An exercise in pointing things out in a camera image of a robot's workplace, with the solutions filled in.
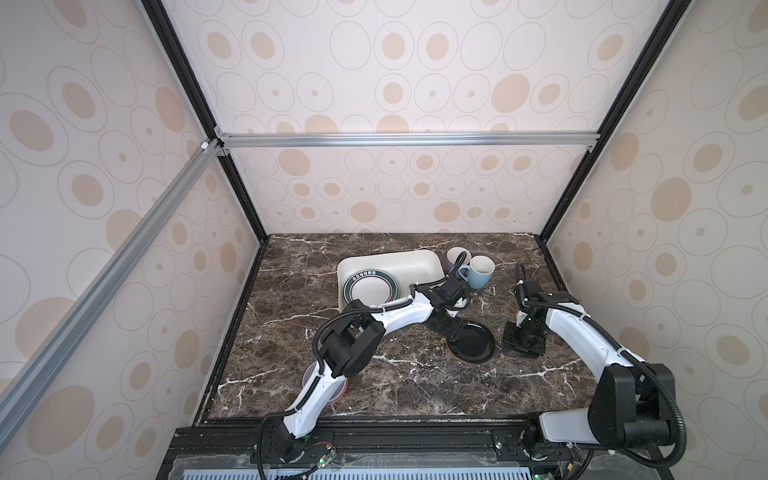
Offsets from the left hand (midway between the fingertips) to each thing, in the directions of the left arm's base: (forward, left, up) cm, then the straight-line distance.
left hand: (463, 329), depth 90 cm
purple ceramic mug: (+25, +2, +4) cm, 25 cm away
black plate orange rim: (-4, -2, -1) cm, 5 cm away
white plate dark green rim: (+17, +29, -3) cm, 33 cm away
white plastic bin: (+27, +16, -5) cm, 31 cm away
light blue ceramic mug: (+18, -7, +4) cm, 20 cm away
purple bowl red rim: (-20, +35, +4) cm, 40 cm away
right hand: (-7, -13, +2) cm, 15 cm away
